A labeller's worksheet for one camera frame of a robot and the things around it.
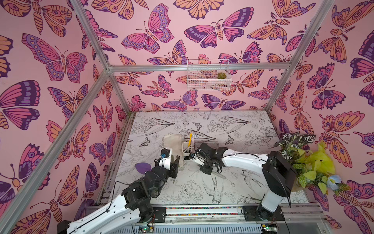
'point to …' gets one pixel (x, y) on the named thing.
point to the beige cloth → (175, 141)
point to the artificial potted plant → (313, 166)
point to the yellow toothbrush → (190, 141)
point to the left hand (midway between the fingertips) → (176, 155)
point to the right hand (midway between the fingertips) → (203, 164)
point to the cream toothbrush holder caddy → (190, 147)
